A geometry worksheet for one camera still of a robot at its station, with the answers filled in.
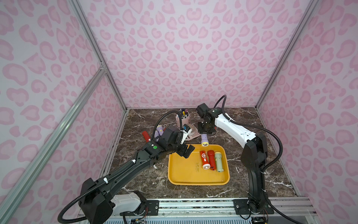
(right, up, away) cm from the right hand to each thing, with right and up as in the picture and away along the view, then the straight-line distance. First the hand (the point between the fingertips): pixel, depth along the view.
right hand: (202, 131), depth 90 cm
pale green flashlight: (+10, -18, -3) cm, 21 cm away
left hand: (-9, -5, -15) cm, 18 cm away
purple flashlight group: (+1, -5, -7) cm, 8 cm away
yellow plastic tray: (-13, -24, -4) cm, 27 cm away
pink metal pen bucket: (-12, +7, +10) cm, 17 cm away
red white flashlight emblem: (+1, -17, -2) cm, 17 cm away
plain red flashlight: (+6, -15, 0) cm, 16 cm away
